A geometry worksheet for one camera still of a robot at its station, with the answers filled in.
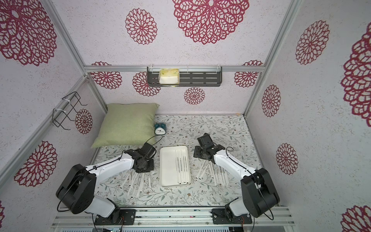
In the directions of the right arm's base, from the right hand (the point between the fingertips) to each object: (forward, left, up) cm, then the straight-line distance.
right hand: (197, 151), depth 89 cm
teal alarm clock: (+20, +26, -3) cm, 33 cm away
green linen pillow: (+17, +47, +5) cm, 50 cm away
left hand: (-9, +29, -6) cm, 31 cm away
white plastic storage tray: (-6, +14, -9) cm, 18 cm away
